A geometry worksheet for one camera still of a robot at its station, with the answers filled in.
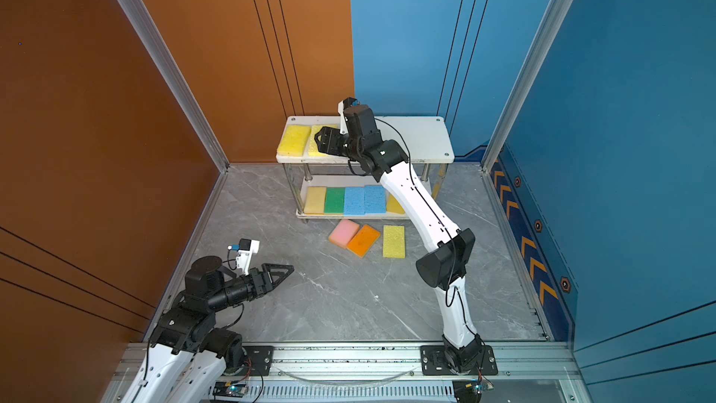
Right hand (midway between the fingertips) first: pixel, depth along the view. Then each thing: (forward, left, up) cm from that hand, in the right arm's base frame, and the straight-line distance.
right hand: (322, 138), depth 76 cm
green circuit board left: (-53, +23, -38) cm, 69 cm away
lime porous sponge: (-13, -21, -36) cm, 43 cm away
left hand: (-30, +8, -19) cm, 36 cm away
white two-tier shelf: (+8, +2, -29) cm, 30 cm away
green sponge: (+1, 0, -29) cm, 29 cm away
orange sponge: (-11, -10, -36) cm, 39 cm away
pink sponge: (-9, -3, -35) cm, 36 cm away
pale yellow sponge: (0, +6, -28) cm, 28 cm away
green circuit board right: (-53, -38, -39) cm, 76 cm away
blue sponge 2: (+1, -15, -29) cm, 32 cm away
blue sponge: (+2, -7, -30) cm, 31 cm away
